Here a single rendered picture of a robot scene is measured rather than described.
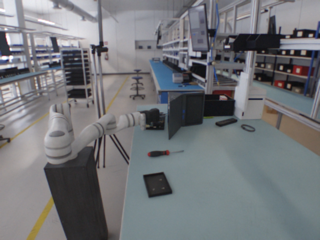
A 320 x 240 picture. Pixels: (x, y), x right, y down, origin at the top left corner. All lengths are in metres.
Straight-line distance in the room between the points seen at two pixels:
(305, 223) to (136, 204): 0.51
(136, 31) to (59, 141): 11.73
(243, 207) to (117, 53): 11.99
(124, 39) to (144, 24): 1.51
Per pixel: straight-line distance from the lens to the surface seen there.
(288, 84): 5.76
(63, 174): 1.19
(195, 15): 2.37
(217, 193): 0.69
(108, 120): 0.92
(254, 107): 1.41
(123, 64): 12.32
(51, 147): 0.72
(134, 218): 0.60
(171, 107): 0.95
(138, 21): 12.35
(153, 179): 0.72
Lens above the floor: 1.45
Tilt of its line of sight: 20 degrees down
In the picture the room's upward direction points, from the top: straight up
